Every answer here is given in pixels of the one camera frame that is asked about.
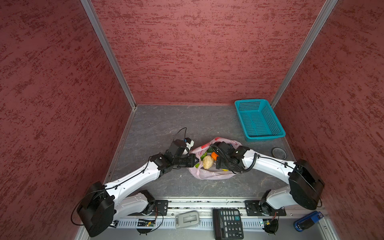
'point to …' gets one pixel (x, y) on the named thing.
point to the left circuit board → (144, 222)
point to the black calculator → (227, 224)
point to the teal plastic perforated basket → (259, 121)
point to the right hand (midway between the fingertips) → (224, 170)
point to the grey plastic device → (187, 219)
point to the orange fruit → (214, 155)
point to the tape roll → (279, 153)
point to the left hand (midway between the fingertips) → (198, 163)
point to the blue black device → (307, 220)
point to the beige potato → (208, 161)
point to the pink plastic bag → (212, 173)
